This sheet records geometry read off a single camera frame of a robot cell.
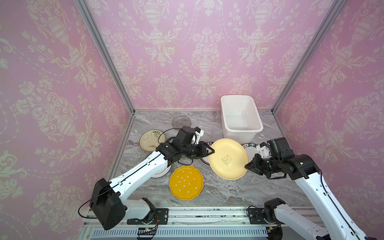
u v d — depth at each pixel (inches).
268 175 24.6
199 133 27.5
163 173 34.7
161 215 29.4
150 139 40.9
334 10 27.5
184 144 22.6
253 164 23.7
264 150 25.8
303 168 17.9
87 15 28.3
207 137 41.2
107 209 15.2
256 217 28.7
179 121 44.8
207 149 28.0
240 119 44.7
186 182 33.6
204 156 25.1
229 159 28.5
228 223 28.7
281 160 20.2
